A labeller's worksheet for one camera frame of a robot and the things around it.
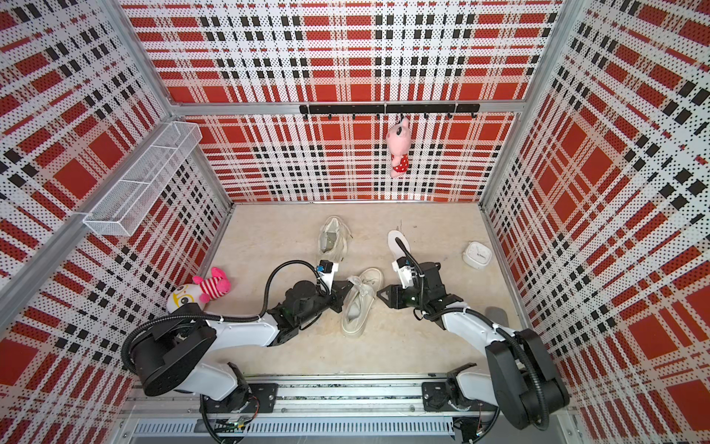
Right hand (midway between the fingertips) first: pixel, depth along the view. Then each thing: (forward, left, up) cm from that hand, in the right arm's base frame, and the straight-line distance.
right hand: (386, 293), depth 85 cm
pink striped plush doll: (+2, +60, -1) cm, 60 cm away
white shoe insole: (+23, -5, -9) cm, 26 cm away
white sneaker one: (+27, +20, -6) cm, 34 cm away
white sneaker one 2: (-2, +8, 0) cm, 9 cm away
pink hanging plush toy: (+43, -5, +27) cm, 51 cm away
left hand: (+2, +9, +3) cm, 10 cm away
